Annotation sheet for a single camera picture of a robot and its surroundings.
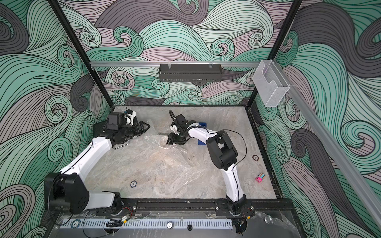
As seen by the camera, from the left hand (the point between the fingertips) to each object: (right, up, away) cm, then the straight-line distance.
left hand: (145, 125), depth 83 cm
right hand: (+13, -13, +10) cm, 20 cm away
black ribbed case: (-6, +1, -19) cm, 20 cm away
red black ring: (+66, -21, +8) cm, 70 cm away
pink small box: (+65, -29, -2) cm, 71 cm away
